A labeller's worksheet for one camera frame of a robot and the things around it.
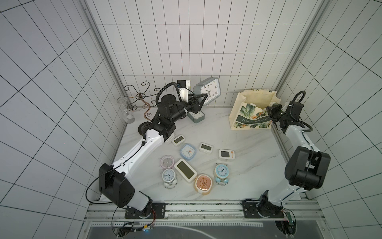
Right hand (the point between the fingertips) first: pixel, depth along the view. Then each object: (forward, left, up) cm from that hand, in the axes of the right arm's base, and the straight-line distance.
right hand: (269, 103), depth 87 cm
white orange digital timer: (-24, +24, -22) cm, 40 cm away
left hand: (-15, +40, +17) cm, 46 cm away
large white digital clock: (-36, +49, -20) cm, 63 cm away
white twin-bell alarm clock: (-41, +57, -20) cm, 73 cm away
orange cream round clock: (-42, +38, -22) cm, 61 cm away
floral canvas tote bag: (-3, +11, -5) cm, 12 cm away
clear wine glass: (-11, +84, +8) cm, 85 cm away
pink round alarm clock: (-31, +60, -21) cm, 71 cm away
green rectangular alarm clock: (+5, +44, -22) cm, 49 cm away
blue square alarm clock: (-23, +48, -22) cm, 58 cm away
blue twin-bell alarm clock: (-36, +28, -21) cm, 50 cm away
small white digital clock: (-15, +55, -21) cm, 61 cm away
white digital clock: (-21, +37, -21) cm, 47 cm away
